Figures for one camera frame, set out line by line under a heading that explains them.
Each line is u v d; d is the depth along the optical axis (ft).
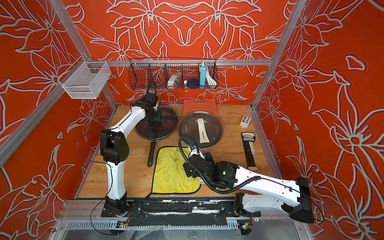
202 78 2.90
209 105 3.78
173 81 2.99
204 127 2.95
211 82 2.97
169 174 2.75
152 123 2.62
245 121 3.49
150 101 2.50
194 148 1.91
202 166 1.59
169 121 3.71
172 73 3.18
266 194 1.40
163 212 2.39
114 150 1.80
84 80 2.94
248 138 3.23
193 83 3.16
